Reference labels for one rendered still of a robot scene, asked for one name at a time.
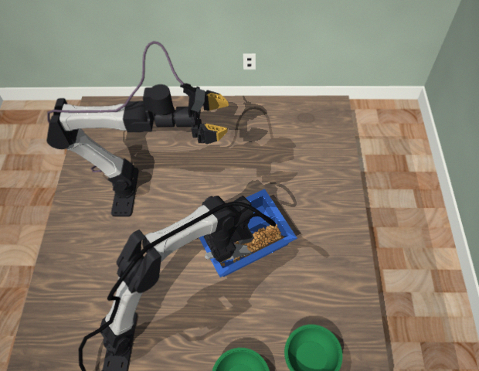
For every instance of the green bowl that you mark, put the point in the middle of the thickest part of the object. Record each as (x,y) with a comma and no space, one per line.
(313,348)
(240,359)

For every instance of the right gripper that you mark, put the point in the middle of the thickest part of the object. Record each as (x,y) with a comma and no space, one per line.
(221,249)

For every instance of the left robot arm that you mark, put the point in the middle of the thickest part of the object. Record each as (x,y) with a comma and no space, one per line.
(157,101)

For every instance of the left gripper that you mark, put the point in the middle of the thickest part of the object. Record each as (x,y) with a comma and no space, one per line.
(208,133)

